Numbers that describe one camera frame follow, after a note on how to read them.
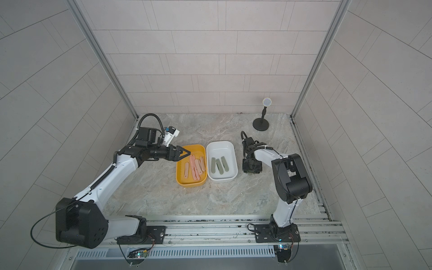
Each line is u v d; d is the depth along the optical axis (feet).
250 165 2.59
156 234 2.33
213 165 3.03
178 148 2.24
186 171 2.93
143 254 2.14
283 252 2.23
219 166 2.99
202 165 2.99
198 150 3.15
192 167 2.99
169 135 2.33
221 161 3.08
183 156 2.32
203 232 2.38
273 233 2.10
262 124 3.61
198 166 2.98
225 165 3.01
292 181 1.56
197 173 2.91
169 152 2.20
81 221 1.30
